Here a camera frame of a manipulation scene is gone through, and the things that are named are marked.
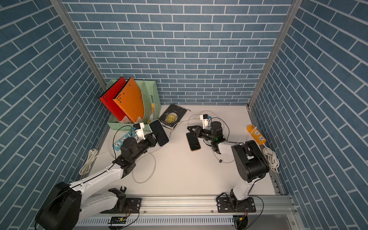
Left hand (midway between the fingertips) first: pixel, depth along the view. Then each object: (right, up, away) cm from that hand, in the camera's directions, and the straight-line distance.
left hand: (164, 132), depth 78 cm
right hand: (+14, +1, +9) cm, 17 cm away
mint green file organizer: (-17, +17, +38) cm, 45 cm away
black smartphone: (-3, 0, 0) cm, 3 cm away
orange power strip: (+61, -4, +21) cm, 64 cm away
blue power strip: (-34, -10, +16) cm, 39 cm away
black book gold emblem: (0, +9, +31) cm, 32 cm away
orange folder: (-29, +21, +24) cm, 43 cm away
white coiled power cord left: (-50, -23, +10) cm, 56 cm away
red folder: (-37, +20, +8) cm, 43 cm away
